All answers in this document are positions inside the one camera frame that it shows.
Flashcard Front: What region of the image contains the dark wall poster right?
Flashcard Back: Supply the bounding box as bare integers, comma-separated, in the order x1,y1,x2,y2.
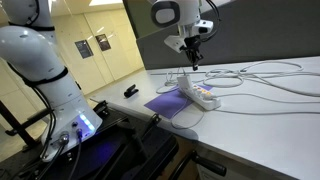
96,34,111,51

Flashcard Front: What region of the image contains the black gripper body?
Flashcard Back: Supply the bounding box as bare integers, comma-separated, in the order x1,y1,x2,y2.
181,35,203,60

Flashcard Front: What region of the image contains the dark wall poster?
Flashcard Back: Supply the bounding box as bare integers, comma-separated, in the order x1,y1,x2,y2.
75,40,93,59
96,34,111,51

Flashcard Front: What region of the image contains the black stapler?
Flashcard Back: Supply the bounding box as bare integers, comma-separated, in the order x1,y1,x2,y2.
124,84,138,98

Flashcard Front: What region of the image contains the white extension power strip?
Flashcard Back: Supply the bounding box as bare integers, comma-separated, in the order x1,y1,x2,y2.
179,83,221,111

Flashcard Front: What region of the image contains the black cart handle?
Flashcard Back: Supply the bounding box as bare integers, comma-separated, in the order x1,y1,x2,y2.
173,150,228,180

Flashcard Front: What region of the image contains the white power strip cable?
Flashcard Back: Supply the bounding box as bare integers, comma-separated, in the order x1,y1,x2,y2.
155,60,320,130

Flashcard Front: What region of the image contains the grey desk divider panel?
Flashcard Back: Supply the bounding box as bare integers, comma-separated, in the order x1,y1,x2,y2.
135,0,320,71

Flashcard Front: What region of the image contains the dark wall poster left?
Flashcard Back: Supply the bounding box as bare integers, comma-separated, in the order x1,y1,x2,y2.
75,40,93,59

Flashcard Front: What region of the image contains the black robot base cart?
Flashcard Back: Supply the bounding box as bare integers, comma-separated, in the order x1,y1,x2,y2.
0,108,179,180

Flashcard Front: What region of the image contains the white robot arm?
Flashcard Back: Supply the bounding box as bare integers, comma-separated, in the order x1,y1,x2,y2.
0,0,214,162

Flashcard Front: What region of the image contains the purple paper sheet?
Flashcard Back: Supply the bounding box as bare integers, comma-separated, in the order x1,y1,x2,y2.
143,83,214,120

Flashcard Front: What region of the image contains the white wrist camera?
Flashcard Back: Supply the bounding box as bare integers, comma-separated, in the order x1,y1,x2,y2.
192,20,214,35

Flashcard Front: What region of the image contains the white plug adapter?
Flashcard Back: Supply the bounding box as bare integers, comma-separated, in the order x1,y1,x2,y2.
177,75,192,90

